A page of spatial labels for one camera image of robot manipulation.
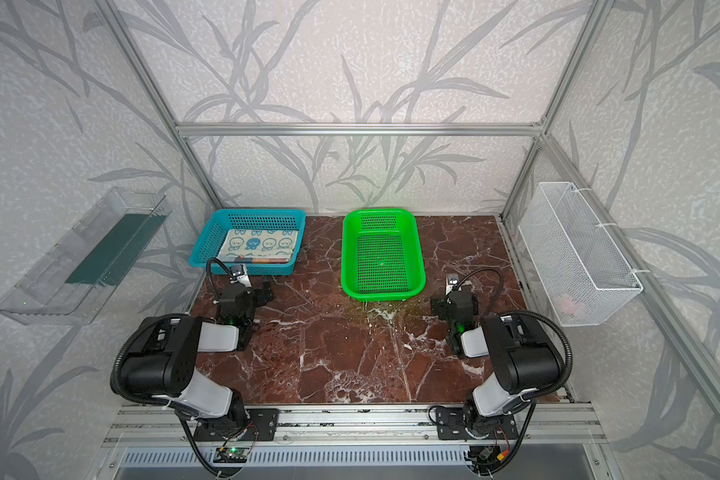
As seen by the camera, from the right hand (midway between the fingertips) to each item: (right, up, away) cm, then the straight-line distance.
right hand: (454, 283), depth 96 cm
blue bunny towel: (-68, +12, +9) cm, 70 cm away
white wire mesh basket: (+18, +7, -36) cm, 40 cm away
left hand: (-64, +4, -2) cm, 64 cm away
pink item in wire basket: (+22, -1, -24) cm, 32 cm away
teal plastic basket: (-84, +13, +8) cm, 86 cm away
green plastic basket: (-23, +7, +12) cm, 27 cm away
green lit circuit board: (-60, -38, -25) cm, 75 cm away
